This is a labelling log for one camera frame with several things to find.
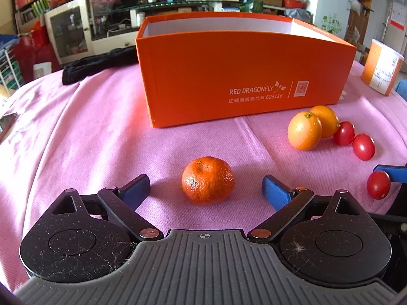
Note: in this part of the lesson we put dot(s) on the black smartphone in clear case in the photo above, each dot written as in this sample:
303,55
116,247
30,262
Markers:
7,122

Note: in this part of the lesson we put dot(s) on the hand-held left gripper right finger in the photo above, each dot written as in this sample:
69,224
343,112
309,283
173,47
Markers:
275,190

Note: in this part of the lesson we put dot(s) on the glass shelf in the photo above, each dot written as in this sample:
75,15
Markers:
165,5

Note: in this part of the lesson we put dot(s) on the white glass-door cabinet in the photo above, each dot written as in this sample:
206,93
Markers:
68,30

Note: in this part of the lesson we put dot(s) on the pink floral blanket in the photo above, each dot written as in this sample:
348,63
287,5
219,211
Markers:
95,127

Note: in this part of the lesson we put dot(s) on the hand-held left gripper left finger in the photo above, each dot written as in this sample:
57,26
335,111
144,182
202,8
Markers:
137,188

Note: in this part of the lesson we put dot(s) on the mandarin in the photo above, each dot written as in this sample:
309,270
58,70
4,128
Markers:
208,180

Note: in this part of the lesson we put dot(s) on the bookshelf with books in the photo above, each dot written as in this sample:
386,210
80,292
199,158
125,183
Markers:
30,0

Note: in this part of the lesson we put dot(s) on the red cherry tomato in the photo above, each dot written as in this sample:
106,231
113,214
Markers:
345,133
377,186
364,146

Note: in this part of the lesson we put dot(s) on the red plastic basket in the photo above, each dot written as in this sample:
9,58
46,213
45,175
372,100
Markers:
294,2

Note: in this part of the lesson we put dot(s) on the red bag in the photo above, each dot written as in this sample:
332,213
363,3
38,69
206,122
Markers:
35,50

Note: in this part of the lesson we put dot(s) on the wall calendar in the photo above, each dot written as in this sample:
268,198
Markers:
397,8

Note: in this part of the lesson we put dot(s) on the orange cardboard box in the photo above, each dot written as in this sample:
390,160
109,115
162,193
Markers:
241,76

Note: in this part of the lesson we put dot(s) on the orange white carton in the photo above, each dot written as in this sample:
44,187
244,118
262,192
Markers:
381,66

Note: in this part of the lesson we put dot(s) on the white low drawer cabinet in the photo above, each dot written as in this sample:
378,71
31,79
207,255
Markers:
114,39

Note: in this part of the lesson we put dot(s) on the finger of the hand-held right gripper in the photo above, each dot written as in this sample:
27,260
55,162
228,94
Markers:
397,174

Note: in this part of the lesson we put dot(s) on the green snack bag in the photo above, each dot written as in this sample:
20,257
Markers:
252,6

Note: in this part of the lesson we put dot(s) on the small smooth orange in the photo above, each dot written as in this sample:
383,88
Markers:
304,132
329,119

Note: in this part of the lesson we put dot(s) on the white refrigerator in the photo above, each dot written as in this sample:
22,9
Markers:
324,6

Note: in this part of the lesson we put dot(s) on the black knitted cloth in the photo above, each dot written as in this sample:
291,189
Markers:
95,63

